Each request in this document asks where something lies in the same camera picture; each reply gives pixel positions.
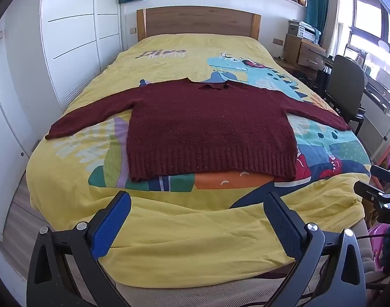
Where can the white printer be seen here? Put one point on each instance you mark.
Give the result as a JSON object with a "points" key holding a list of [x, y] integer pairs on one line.
{"points": [[305, 30]]}

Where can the white wardrobe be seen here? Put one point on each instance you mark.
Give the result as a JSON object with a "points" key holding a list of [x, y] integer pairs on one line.
{"points": [[70, 38]]}

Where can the wooden headboard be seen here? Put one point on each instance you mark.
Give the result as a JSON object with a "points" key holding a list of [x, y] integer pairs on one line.
{"points": [[198, 20]]}

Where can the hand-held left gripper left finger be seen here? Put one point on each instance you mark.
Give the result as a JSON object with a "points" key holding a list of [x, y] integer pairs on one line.
{"points": [[113, 222]]}

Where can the wooden drawer cabinet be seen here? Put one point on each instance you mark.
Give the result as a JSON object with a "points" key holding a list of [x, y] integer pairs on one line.
{"points": [[305, 52]]}

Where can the dark red knit sweater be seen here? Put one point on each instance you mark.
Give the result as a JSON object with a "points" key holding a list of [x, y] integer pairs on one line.
{"points": [[207, 128]]}

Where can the wall socket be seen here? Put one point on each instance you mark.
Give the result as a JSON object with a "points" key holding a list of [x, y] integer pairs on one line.
{"points": [[278, 41]]}

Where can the grey office chair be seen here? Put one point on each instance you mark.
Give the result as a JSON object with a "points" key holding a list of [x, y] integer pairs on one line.
{"points": [[345, 83]]}

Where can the black bag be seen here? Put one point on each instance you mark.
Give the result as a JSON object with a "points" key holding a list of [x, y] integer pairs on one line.
{"points": [[323, 80]]}

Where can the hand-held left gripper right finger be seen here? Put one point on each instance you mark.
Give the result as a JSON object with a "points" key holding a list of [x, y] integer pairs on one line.
{"points": [[283, 222]]}

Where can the yellow dinosaur print bedspread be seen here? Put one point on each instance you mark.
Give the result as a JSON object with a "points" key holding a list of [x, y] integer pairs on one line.
{"points": [[188, 224]]}

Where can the white desk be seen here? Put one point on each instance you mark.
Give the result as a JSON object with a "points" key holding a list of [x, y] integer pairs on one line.
{"points": [[379, 108]]}

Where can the pink plastic toy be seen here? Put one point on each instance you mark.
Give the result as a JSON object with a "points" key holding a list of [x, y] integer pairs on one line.
{"points": [[379, 246]]}

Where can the window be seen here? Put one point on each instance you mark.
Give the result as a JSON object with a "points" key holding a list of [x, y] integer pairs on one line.
{"points": [[367, 22]]}

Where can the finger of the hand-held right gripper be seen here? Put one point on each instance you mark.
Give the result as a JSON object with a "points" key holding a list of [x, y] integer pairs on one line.
{"points": [[367, 193], [385, 173]]}

